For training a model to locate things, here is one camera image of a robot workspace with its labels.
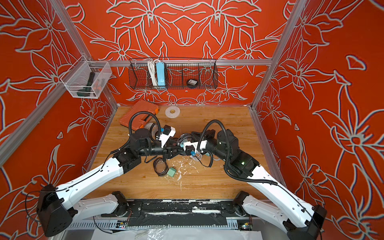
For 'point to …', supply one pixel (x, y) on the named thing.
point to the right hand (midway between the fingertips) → (192, 128)
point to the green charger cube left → (171, 172)
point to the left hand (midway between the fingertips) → (184, 147)
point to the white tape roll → (172, 112)
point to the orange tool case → (139, 121)
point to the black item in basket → (192, 83)
